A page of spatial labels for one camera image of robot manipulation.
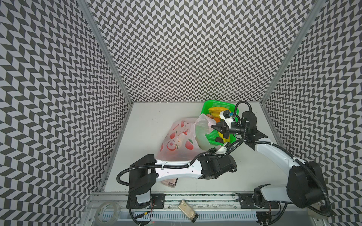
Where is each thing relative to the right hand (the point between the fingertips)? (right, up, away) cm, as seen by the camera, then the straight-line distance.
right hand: (211, 128), depth 77 cm
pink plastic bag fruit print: (-15, -7, +3) cm, 17 cm away
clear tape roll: (-47, -41, -11) cm, 63 cm away
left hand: (+2, -12, -1) cm, 12 cm away
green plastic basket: (+1, -4, +1) cm, 4 cm away
